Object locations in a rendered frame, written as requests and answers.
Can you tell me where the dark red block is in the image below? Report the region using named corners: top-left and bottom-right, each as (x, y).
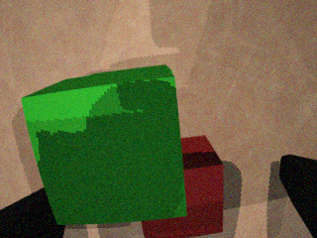
top-left (142, 135), bottom-right (224, 238)

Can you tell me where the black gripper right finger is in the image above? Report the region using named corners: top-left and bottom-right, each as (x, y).
top-left (278, 155), bottom-right (317, 238)

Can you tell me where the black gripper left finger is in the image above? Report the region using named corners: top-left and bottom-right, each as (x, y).
top-left (0, 188), bottom-right (66, 238)

